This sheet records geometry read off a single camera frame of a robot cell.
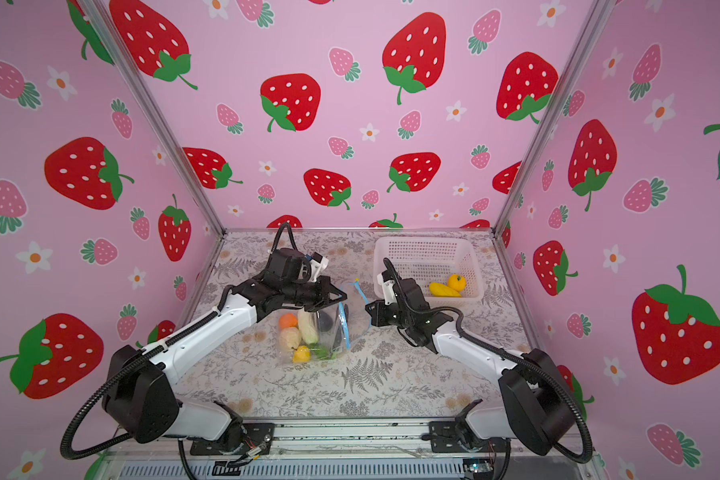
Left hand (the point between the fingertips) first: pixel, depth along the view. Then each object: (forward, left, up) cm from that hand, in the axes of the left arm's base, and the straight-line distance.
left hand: (348, 295), depth 77 cm
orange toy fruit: (+1, +20, -16) cm, 26 cm away
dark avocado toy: (+1, +8, -15) cm, 17 cm away
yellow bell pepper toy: (+16, -34, -16) cm, 41 cm away
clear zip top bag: (-1, +8, -22) cm, 23 cm away
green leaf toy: (-9, +8, -17) cm, 20 cm away
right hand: (+1, -4, -8) cm, 9 cm away
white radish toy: (+1, +14, -19) cm, 23 cm away
